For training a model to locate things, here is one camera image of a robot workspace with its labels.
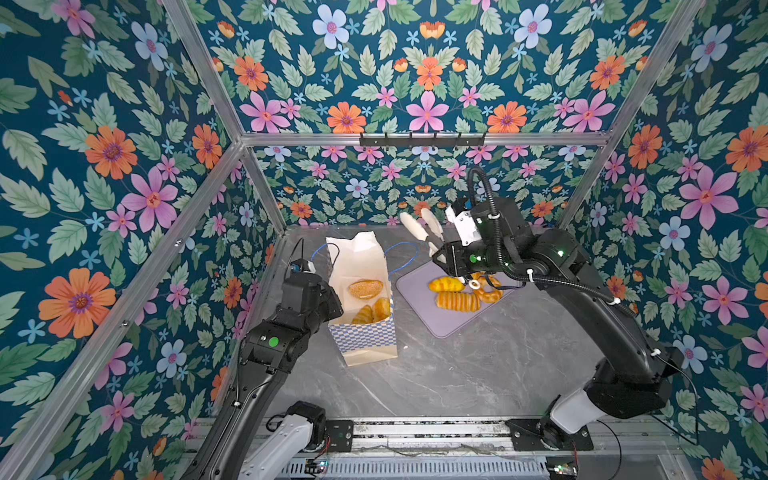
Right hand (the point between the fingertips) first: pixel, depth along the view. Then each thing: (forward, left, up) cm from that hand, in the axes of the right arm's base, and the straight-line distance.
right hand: (438, 253), depth 63 cm
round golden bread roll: (+12, +21, -32) cm, 40 cm away
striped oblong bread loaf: (+8, -10, -34) cm, 36 cm away
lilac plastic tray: (+16, +5, -37) cm, 40 cm away
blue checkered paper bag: (+11, +19, -14) cm, 26 cm away
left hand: (-2, +23, -10) cm, 25 cm away
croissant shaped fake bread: (+3, +20, -33) cm, 39 cm away
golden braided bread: (+11, -21, -36) cm, 43 cm away
